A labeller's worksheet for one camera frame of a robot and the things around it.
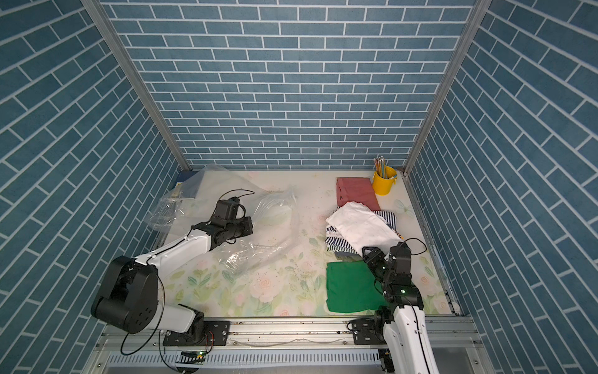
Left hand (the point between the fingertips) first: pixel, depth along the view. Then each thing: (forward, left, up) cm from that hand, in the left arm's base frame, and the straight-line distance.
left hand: (258, 225), depth 90 cm
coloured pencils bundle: (+28, -52, +7) cm, 60 cm away
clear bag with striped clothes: (+3, -5, -8) cm, 11 cm away
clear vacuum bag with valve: (+19, +33, -8) cm, 39 cm away
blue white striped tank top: (-7, -30, -1) cm, 31 cm away
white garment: (-2, -41, +1) cm, 41 cm away
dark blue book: (+27, +40, -7) cm, 48 cm away
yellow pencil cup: (+25, -56, -4) cm, 61 cm away
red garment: (+24, -43, -6) cm, 50 cm away
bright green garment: (-21, -35, -7) cm, 42 cm away
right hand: (-12, -41, +1) cm, 43 cm away
